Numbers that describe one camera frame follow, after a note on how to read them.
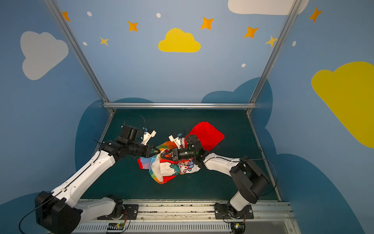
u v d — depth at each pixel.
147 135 0.70
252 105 1.17
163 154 0.75
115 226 0.73
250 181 0.45
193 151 0.67
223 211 0.77
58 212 0.37
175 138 0.75
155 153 0.75
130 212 0.75
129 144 0.59
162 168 0.80
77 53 0.84
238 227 0.73
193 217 0.73
